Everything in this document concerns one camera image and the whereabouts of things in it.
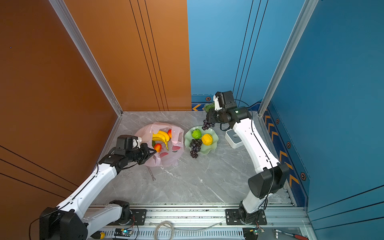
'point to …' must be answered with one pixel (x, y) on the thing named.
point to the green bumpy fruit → (196, 134)
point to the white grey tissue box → (233, 139)
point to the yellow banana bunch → (161, 136)
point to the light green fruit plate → (205, 149)
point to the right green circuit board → (258, 231)
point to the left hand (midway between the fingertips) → (157, 149)
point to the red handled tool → (296, 236)
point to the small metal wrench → (153, 178)
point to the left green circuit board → (123, 232)
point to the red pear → (170, 133)
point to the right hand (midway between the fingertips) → (208, 115)
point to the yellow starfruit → (207, 139)
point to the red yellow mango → (158, 147)
